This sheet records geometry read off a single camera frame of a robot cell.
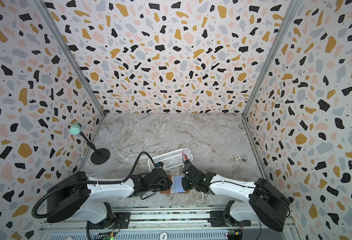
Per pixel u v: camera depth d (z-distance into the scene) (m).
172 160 0.95
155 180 0.64
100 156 0.95
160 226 0.73
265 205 0.42
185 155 0.93
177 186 0.85
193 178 0.65
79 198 0.42
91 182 0.47
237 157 0.97
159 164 0.80
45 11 0.70
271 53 0.88
